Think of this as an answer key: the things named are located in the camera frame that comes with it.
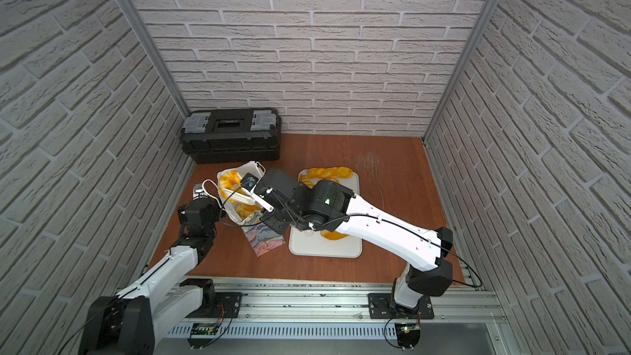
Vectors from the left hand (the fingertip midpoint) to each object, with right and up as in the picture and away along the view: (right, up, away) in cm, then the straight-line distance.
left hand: (203, 197), depth 85 cm
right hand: (+30, +1, -23) cm, 37 cm away
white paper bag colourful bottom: (+23, -12, -7) cm, 27 cm away
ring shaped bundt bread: (+18, +8, -22) cm, 29 cm away
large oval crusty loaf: (+46, -14, 0) cm, 48 cm away
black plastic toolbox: (+5, +23, +13) cm, 27 cm away
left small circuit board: (+6, -38, -12) cm, 41 cm away
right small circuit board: (+67, -38, -15) cm, 79 cm away
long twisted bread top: (+46, +7, +18) cm, 50 cm away
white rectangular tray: (+40, -17, +1) cm, 43 cm away
